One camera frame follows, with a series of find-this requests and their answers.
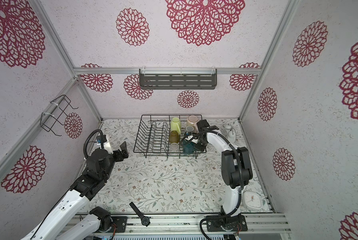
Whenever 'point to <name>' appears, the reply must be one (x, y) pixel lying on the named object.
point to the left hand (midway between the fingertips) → (117, 146)
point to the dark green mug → (188, 147)
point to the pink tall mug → (192, 120)
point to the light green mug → (176, 125)
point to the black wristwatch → (145, 220)
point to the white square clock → (251, 200)
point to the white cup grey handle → (189, 128)
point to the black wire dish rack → (162, 134)
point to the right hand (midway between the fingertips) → (201, 142)
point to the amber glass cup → (174, 137)
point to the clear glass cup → (174, 147)
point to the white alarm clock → (229, 133)
